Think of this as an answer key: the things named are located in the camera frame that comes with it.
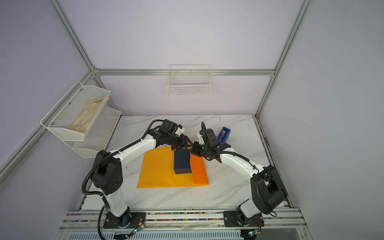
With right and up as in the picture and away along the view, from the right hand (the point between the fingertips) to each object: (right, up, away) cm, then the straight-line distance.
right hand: (187, 150), depth 83 cm
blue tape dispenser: (+24, +5, +17) cm, 29 cm away
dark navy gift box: (-3, -6, -1) cm, 7 cm away
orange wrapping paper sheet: (-19, -13, +8) cm, 25 cm away
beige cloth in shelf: (-54, +16, -6) cm, 57 cm away
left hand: (+1, +2, +1) cm, 3 cm away
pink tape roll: (+24, +9, +18) cm, 31 cm away
